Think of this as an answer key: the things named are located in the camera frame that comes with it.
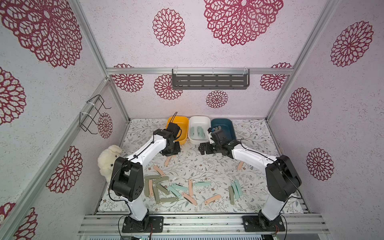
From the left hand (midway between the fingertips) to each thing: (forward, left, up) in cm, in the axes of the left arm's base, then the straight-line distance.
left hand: (174, 153), depth 89 cm
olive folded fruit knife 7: (-23, -32, -10) cm, 41 cm away
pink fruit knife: (+1, +5, -10) cm, 11 cm away
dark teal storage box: (+32, -37, -11) cm, 50 cm away
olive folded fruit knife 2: (-12, +8, -10) cm, 18 cm away
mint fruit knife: (+25, -16, -11) cm, 31 cm away
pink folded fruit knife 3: (-23, -9, -9) cm, 27 cm away
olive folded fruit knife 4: (-18, +6, -10) cm, 21 cm away
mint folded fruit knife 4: (-19, -35, -10) cm, 41 cm away
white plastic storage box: (+33, -20, -9) cm, 40 cm away
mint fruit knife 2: (+25, -11, -12) cm, 30 cm away
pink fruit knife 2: (-17, -10, -9) cm, 22 cm away
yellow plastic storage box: (+31, -4, -7) cm, 32 cm away
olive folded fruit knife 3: (-18, +15, -9) cm, 25 cm away
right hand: (+5, -18, +1) cm, 19 cm away
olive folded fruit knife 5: (-21, +10, -10) cm, 25 cm away
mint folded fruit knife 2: (-15, -17, -10) cm, 24 cm away
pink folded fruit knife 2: (-20, +12, -9) cm, 25 cm away
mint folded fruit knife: (-17, -2, -9) cm, 19 cm away
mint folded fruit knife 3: (-20, -1, -9) cm, 22 cm away
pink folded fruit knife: (-7, +9, -10) cm, 15 cm away
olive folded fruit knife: (-11, +16, -10) cm, 22 cm away
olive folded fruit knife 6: (-24, +2, -9) cm, 26 cm away
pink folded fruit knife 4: (-23, -21, -9) cm, 33 cm away
